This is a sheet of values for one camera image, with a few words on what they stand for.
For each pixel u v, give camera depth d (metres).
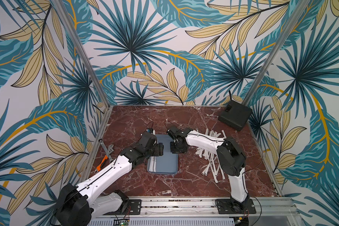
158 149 0.71
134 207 0.74
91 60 0.91
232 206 0.66
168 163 0.87
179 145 0.78
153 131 0.74
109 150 0.92
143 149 0.59
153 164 0.88
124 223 0.71
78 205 0.38
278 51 0.84
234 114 1.09
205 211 0.73
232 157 0.51
